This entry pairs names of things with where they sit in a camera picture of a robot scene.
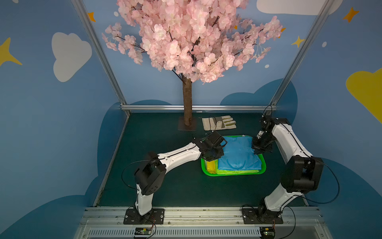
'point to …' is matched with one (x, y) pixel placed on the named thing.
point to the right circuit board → (267, 232)
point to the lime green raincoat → (223, 172)
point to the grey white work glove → (212, 123)
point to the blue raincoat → (238, 155)
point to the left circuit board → (143, 231)
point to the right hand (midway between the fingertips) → (256, 150)
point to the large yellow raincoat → (211, 167)
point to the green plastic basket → (204, 172)
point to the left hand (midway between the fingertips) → (223, 152)
